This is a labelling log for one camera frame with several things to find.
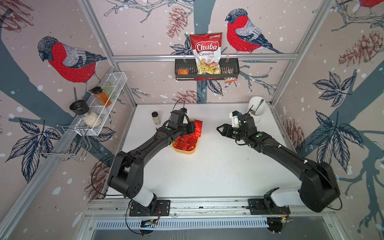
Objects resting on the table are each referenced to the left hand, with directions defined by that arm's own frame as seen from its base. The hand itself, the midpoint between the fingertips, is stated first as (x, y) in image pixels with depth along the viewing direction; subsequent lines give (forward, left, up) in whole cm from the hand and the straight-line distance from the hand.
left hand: (198, 123), depth 86 cm
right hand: (-3, -11, 0) cm, 12 cm away
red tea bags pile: (-4, +8, -15) cm, 17 cm away
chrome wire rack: (-22, +53, +18) cm, 60 cm away
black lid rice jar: (-11, +50, +18) cm, 54 cm away
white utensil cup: (+21, -42, -7) cm, 47 cm away
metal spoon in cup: (+22, -41, -14) cm, 49 cm away
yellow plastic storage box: (-11, +7, -15) cm, 19 cm away
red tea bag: (+1, 0, -4) cm, 4 cm away
